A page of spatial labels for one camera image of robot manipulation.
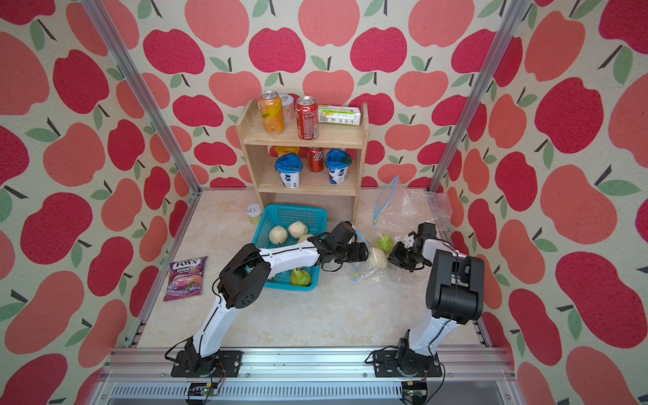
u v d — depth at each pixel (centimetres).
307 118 69
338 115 79
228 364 74
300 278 86
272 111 72
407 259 82
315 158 92
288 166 87
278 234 98
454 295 49
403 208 112
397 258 86
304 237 98
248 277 57
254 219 106
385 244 95
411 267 86
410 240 91
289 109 80
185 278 89
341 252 80
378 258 90
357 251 84
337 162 88
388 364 73
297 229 99
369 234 98
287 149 92
